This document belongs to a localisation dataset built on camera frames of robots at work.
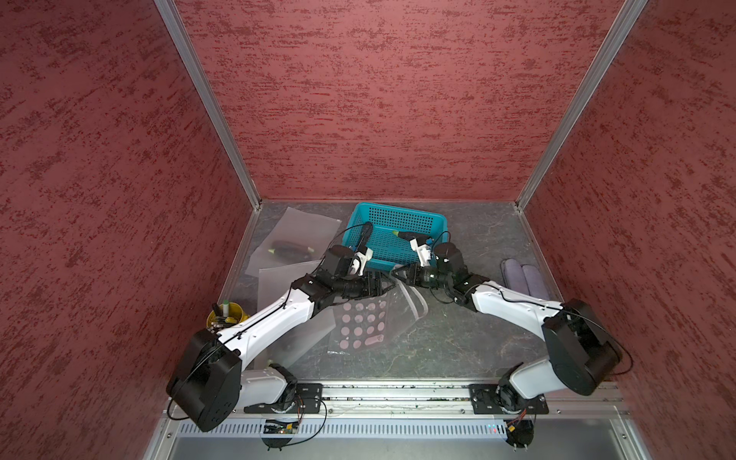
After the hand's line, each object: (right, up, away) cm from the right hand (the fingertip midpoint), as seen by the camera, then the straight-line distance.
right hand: (392, 278), depth 83 cm
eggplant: (-8, +14, +24) cm, 29 cm away
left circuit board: (-31, -37, -10) cm, 49 cm away
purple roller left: (+43, -2, +15) cm, 46 cm away
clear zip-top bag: (-34, +12, +21) cm, 42 cm away
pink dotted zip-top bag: (-8, -15, +4) cm, 18 cm away
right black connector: (+32, -37, -12) cm, 51 cm away
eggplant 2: (+8, +12, -4) cm, 15 cm away
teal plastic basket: (-3, +18, +27) cm, 33 cm away
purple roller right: (+49, -4, +9) cm, 50 cm away
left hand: (-2, -3, -5) cm, 6 cm away
